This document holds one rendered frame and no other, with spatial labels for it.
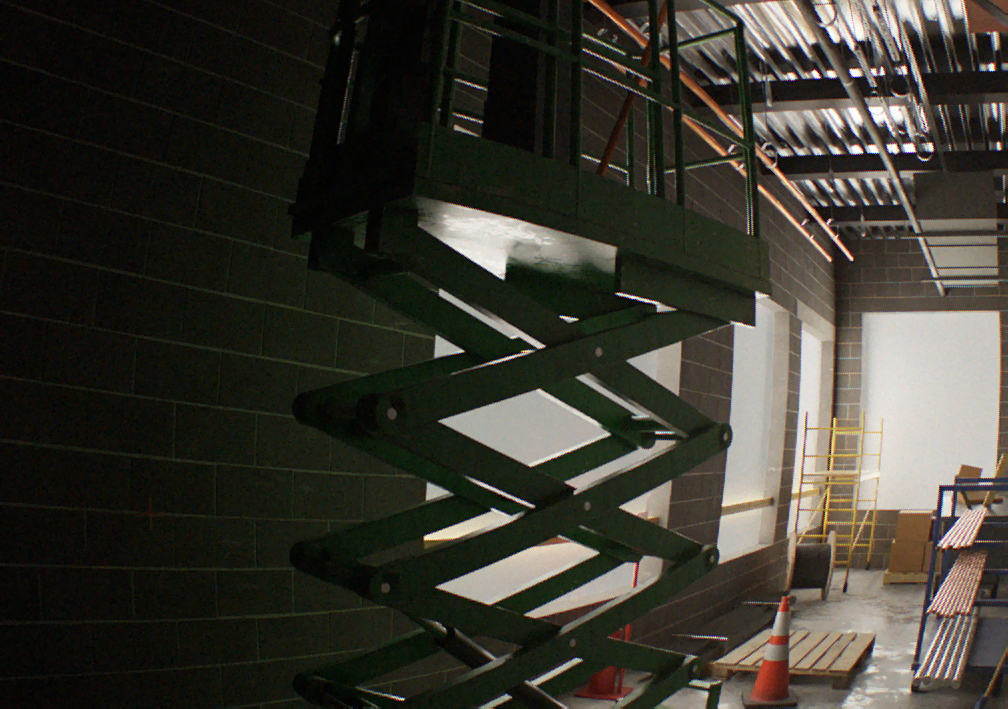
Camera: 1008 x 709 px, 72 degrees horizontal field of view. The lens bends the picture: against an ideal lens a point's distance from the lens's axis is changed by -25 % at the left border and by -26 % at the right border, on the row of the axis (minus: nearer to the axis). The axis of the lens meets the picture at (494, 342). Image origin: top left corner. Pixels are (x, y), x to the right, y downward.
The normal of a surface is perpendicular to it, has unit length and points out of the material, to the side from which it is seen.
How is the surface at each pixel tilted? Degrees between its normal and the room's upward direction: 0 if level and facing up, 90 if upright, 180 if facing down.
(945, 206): 90
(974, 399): 90
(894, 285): 90
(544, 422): 90
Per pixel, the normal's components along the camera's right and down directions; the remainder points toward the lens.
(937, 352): -0.58, -0.13
